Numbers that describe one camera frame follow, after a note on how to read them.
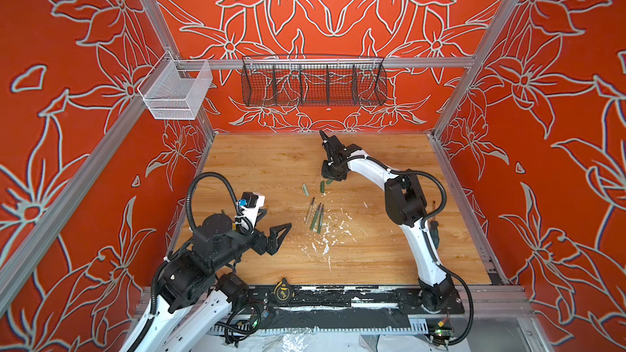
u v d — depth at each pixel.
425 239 0.61
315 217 0.90
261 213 0.66
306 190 0.98
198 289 0.43
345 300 0.74
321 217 0.90
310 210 0.92
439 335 0.68
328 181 1.01
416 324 0.70
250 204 0.53
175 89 0.94
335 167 0.78
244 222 0.53
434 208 0.94
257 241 0.55
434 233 0.85
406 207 0.61
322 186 1.00
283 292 0.73
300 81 1.00
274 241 0.55
